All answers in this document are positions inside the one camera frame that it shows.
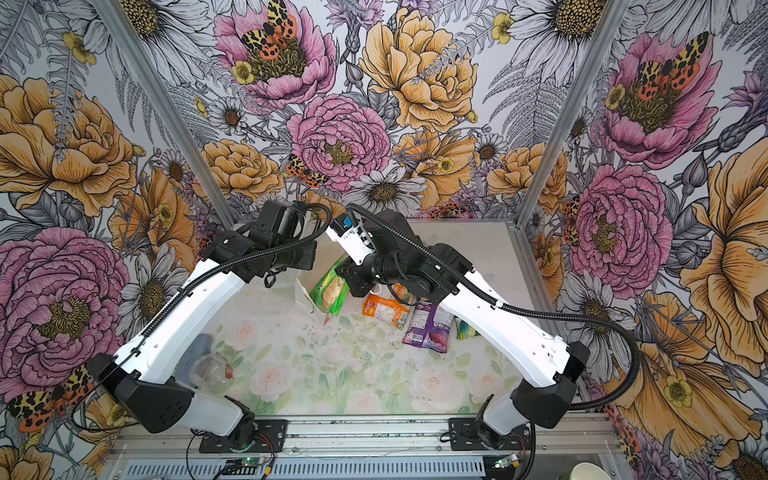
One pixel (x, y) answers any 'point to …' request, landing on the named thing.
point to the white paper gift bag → (329, 252)
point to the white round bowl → (588, 471)
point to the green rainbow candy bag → (464, 330)
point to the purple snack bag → (429, 327)
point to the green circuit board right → (509, 461)
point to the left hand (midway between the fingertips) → (306, 261)
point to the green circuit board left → (250, 461)
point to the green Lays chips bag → (329, 295)
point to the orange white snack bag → (386, 310)
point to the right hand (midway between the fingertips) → (343, 279)
